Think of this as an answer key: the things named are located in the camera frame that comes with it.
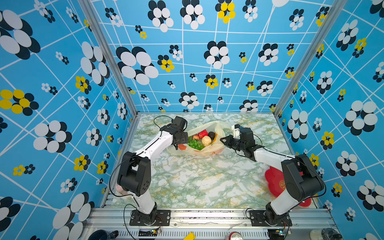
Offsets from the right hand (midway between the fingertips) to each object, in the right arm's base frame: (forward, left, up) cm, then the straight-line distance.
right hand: (222, 138), depth 91 cm
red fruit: (+9, +11, -6) cm, 15 cm away
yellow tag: (-48, +18, -10) cm, 52 cm away
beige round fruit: (+3, +9, -6) cm, 11 cm away
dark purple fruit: (+8, +6, -6) cm, 11 cm away
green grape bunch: (0, +16, -6) cm, 17 cm away
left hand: (0, +25, 0) cm, 25 cm away
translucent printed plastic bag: (+4, +2, +6) cm, 8 cm away
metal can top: (-48, -1, 0) cm, 48 cm away
